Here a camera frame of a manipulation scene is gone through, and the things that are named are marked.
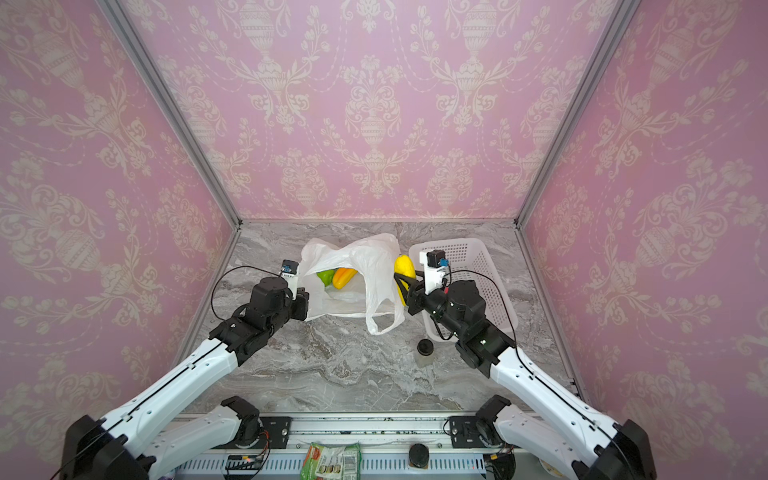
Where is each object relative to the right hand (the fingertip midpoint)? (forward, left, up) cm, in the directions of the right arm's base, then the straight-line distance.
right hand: (402, 273), depth 70 cm
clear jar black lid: (-10, -6, -21) cm, 24 cm away
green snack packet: (-34, +16, -26) cm, 46 cm away
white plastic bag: (+12, +7, -9) cm, 17 cm away
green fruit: (+16, +24, -23) cm, 37 cm away
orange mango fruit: (+17, +19, -24) cm, 35 cm away
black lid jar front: (-33, -2, -28) cm, 43 cm away
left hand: (+3, +26, -11) cm, 29 cm away
